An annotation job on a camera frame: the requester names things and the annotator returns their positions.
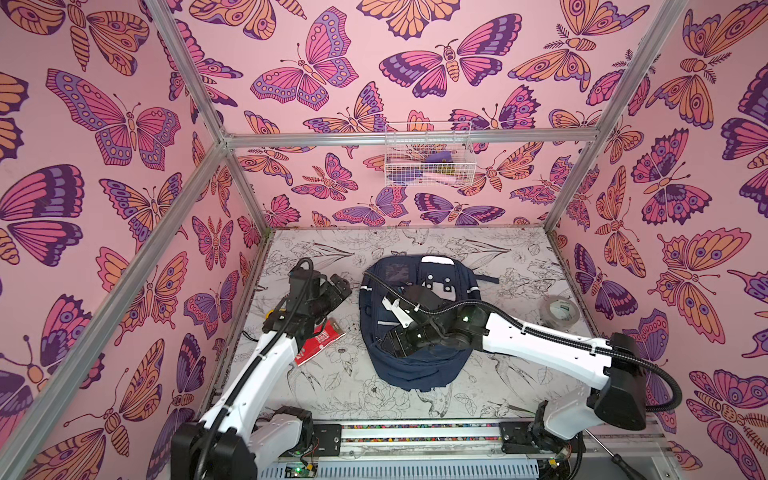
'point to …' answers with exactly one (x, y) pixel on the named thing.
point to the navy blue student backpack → (447, 278)
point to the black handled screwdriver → (634, 474)
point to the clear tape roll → (559, 312)
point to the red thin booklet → (327, 332)
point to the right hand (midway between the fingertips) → (387, 338)
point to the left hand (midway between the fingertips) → (343, 286)
